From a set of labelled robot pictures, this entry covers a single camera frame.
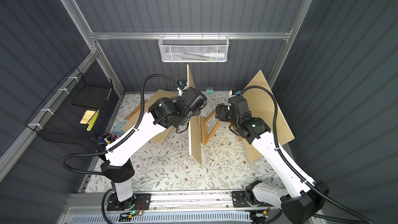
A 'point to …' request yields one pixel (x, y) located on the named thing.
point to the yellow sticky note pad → (87, 116)
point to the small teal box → (209, 90)
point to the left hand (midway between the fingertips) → (195, 106)
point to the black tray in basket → (95, 93)
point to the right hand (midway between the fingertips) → (225, 107)
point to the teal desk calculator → (117, 130)
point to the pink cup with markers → (109, 137)
